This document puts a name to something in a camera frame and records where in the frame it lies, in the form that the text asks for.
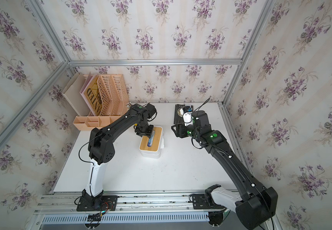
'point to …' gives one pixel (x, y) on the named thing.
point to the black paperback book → (178, 120)
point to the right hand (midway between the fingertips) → (178, 126)
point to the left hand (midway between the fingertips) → (149, 137)
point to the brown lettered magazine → (93, 97)
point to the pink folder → (88, 81)
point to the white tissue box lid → (156, 145)
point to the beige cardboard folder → (72, 90)
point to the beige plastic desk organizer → (112, 101)
